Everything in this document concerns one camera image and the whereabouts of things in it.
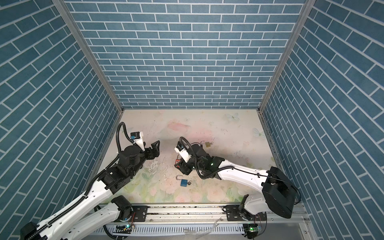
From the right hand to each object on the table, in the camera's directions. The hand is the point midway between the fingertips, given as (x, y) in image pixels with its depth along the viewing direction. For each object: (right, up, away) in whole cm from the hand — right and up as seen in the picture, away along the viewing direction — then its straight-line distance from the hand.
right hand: (176, 161), depth 77 cm
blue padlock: (+3, -14, +6) cm, 16 cm away
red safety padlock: (-2, -4, +13) cm, 14 cm away
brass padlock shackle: (+17, +6, +24) cm, 30 cm away
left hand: (-11, +10, -2) cm, 15 cm away
